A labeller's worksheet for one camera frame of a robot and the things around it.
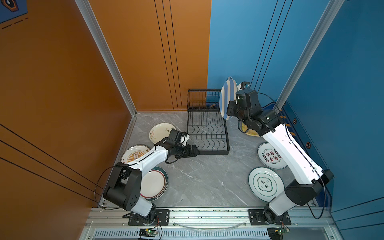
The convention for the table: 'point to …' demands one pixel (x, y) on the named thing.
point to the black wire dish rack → (206, 128)
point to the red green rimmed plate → (154, 184)
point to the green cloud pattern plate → (265, 183)
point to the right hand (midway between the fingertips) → (232, 104)
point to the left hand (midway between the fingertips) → (194, 151)
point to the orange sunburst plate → (133, 152)
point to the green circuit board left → (147, 233)
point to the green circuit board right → (277, 233)
